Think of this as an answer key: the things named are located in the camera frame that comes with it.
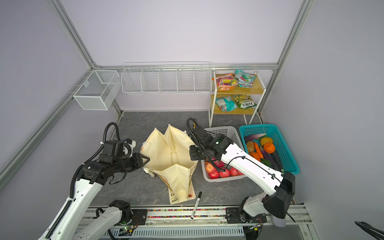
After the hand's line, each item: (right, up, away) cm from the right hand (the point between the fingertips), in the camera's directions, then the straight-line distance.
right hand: (193, 155), depth 73 cm
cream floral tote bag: (-15, -6, +20) cm, 26 cm away
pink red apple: (+9, -8, +6) cm, 13 cm away
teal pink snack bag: (+30, +41, +14) cm, 53 cm away
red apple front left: (+11, -13, +9) cm, 20 cm away
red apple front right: (+23, -12, +9) cm, 27 cm away
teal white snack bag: (+21, +29, +26) cm, 44 cm away
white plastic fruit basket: (+25, +9, +26) cm, 37 cm away
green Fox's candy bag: (+34, +31, +28) cm, 54 cm away
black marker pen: (+1, -27, +4) cm, 27 cm away
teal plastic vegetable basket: (+55, -7, +13) cm, 57 cm away
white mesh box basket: (-64, +38, +26) cm, 78 cm away
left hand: (-22, -3, -2) cm, 22 cm away
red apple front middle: (+18, -12, +9) cm, 24 cm away
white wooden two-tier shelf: (+30, +37, +35) cm, 59 cm away
